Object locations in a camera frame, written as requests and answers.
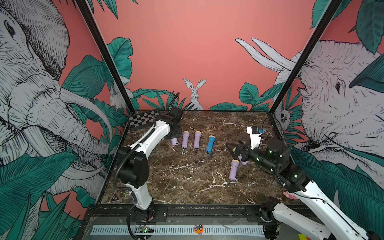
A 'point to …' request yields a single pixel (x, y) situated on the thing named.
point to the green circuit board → (144, 229)
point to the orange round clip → (199, 229)
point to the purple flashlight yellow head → (197, 139)
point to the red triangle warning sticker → (114, 197)
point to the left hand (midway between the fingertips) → (177, 132)
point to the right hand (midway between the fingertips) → (232, 140)
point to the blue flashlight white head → (211, 141)
